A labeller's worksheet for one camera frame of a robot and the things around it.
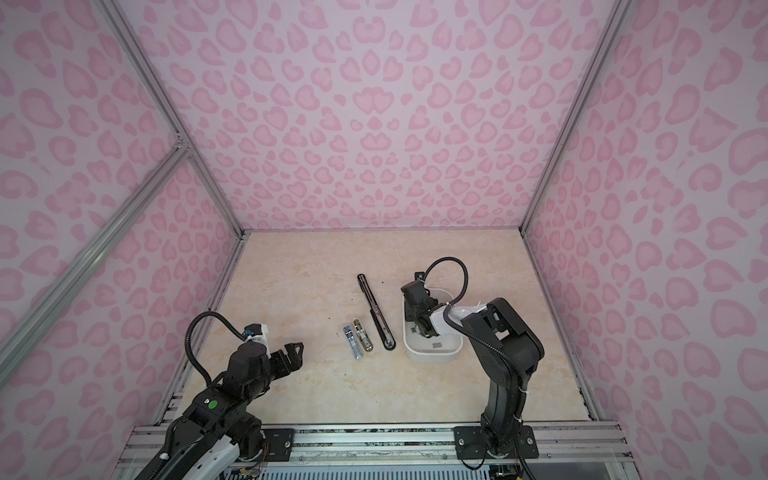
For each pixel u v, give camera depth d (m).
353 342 0.90
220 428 0.55
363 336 0.90
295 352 0.75
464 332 0.50
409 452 0.72
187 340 0.57
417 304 0.77
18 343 0.50
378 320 0.93
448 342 0.86
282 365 0.71
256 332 0.71
